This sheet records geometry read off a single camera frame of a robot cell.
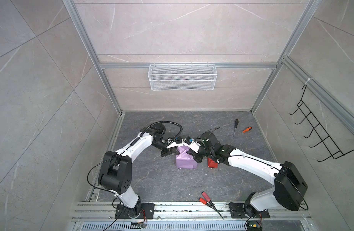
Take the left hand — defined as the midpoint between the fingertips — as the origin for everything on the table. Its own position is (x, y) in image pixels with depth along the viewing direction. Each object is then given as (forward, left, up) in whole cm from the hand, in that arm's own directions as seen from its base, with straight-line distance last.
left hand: (176, 149), depth 84 cm
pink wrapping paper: (-7, -4, 0) cm, 8 cm away
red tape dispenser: (-8, -20, -5) cm, 22 cm away
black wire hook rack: (-16, -66, +23) cm, 71 cm away
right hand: (-1, -7, +2) cm, 7 cm away
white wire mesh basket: (+48, -6, +18) cm, 52 cm away
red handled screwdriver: (-26, -13, -11) cm, 31 cm away
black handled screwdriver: (+25, -47, -11) cm, 54 cm away
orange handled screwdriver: (+21, -54, -10) cm, 59 cm away
